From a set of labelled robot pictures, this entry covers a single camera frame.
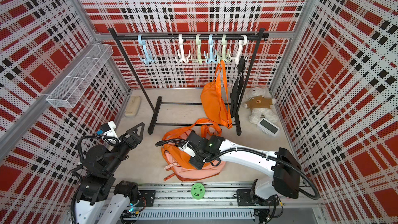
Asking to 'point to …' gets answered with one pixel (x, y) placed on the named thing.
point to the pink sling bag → (184, 174)
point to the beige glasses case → (133, 106)
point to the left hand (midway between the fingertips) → (144, 126)
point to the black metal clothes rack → (155, 121)
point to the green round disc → (198, 191)
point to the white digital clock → (268, 127)
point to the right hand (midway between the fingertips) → (198, 159)
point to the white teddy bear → (260, 102)
